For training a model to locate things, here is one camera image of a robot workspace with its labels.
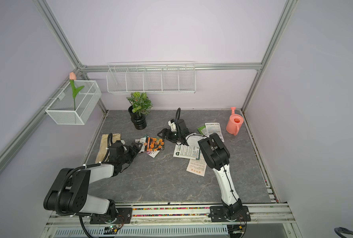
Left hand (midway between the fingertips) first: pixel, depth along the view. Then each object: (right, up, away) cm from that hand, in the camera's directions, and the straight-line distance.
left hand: (140, 148), depth 92 cm
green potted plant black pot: (+1, +25, -5) cm, 26 cm away
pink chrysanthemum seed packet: (-2, +4, +10) cm, 11 cm away
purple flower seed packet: (+7, -4, +4) cm, 9 cm away
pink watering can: (+62, +16, +7) cm, 64 cm away
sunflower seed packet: (+28, -3, +4) cm, 28 cm away
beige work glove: (-28, 0, +9) cm, 30 cm away
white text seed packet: (+50, +12, +16) cm, 54 cm away
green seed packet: (+41, +11, +16) cm, 46 cm away
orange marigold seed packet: (+8, +2, +7) cm, 11 cm away
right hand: (+11, +8, +6) cm, 15 cm away
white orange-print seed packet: (+36, -11, -2) cm, 38 cm away
